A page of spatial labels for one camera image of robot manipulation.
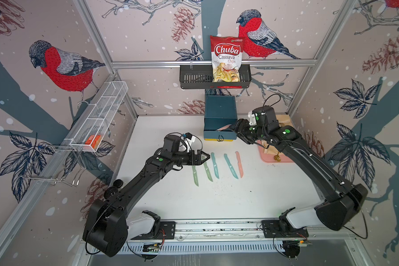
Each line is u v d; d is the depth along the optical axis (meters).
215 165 0.95
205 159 0.72
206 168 0.95
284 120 1.17
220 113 0.93
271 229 0.73
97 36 0.80
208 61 0.93
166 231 0.73
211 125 0.95
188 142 0.75
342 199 0.40
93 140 0.65
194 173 0.92
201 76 1.07
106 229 0.39
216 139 0.92
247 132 0.65
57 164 0.57
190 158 0.69
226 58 0.83
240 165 0.95
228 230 0.75
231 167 0.95
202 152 0.70
